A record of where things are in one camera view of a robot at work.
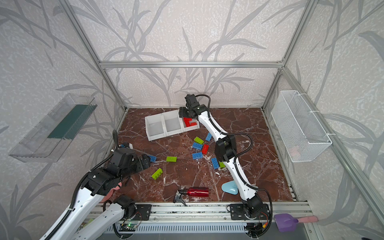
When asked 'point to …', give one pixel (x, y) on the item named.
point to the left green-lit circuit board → (128, 227)
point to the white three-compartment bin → (166, 124)
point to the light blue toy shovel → (230, 187)
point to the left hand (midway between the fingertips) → (146, 156)
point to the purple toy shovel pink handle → (285, 222)
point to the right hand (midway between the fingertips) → (183, 108)
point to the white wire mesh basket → (302, 136)
